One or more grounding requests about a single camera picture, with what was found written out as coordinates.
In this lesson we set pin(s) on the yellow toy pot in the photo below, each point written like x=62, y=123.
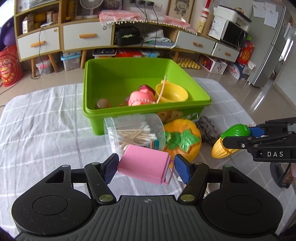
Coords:
x=175, y=92

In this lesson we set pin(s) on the wooden cabinet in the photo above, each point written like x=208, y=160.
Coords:
x=138, y=47

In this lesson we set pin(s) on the pink lace-trimmed cloth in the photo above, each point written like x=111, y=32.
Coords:
x=129, y=16

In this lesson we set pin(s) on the green plastic storage box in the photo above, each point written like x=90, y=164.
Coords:
x=115, y=74

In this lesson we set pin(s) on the toy corn cob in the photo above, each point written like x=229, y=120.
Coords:
x=222, y=148

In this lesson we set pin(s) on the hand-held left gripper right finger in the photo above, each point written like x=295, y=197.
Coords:
x=182, y=168

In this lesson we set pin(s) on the tan hand-shaped toy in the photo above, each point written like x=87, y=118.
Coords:
x=103, y=103

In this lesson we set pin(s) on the pink pig toy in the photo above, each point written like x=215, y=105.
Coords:
x=138, y=98

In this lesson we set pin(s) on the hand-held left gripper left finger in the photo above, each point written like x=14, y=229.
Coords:
x=110, y=168

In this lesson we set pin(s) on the grey checked cloth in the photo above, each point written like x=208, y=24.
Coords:
x=46, y=127

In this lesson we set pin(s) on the white bottle red cap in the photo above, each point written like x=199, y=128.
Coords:
x=203, y=18

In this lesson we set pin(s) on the yellow egg tray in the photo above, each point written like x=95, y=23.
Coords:
x=188, y=63

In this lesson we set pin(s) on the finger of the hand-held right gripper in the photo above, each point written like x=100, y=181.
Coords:
x=256, y=131
x=238, y=141

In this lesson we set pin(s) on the clear cotton swab jar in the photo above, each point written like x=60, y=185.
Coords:
x=129, y=125

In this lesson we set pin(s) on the black case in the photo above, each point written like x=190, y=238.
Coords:
x=127, y=37

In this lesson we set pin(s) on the framed picture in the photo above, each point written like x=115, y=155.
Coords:
x=180, y=10

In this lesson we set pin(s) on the grey slipper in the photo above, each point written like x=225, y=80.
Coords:
x=276, y=172

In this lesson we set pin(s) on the orange toy pumpkin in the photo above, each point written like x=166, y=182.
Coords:
x=185, y=128

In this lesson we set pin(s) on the small cardboard box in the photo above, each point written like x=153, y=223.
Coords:
x=27, y=24

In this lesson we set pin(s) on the silver refrigerator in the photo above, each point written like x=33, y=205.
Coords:
x=272, y=46

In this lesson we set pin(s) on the white drawer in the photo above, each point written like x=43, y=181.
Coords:
x=87, y=36
x=38, y=44
x=196, y=42
x=225, y=53

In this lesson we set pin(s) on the white desk fan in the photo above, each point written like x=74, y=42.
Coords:
x=91, y=8

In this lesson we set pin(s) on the black phone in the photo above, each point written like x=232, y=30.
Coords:
x=288, y=176

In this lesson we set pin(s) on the white crate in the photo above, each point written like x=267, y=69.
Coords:
x=214, y=66

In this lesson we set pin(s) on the grey speckled hair claw clip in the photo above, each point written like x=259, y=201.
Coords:
x=207, y=129

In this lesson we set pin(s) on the red flat box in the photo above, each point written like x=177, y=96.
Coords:
x=128, y=54

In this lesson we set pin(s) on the pile of folded cloths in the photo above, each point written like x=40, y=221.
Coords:
x=159, y=40

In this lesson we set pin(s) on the red gift box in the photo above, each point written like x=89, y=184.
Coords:
x=245, y=53

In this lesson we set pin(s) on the blue-lid storage box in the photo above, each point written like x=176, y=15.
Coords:
x=70, y=61

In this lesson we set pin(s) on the purple plush toy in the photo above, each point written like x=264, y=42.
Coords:
x=7, y=34

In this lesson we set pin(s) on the black microwave oven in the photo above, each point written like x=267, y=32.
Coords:
x=234, y=34

